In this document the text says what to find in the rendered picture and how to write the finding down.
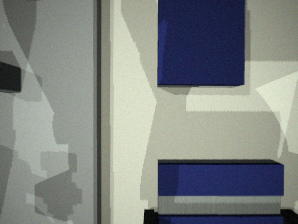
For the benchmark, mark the light grey fixture plate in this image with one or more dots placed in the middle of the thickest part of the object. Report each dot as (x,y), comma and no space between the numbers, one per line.
(50,132)

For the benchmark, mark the blue rectangular block with slot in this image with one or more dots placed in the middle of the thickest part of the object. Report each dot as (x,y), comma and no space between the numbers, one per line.
(201,43)
(220,191)

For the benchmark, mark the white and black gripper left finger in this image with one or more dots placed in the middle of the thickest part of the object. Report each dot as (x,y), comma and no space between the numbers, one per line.
(150,217)

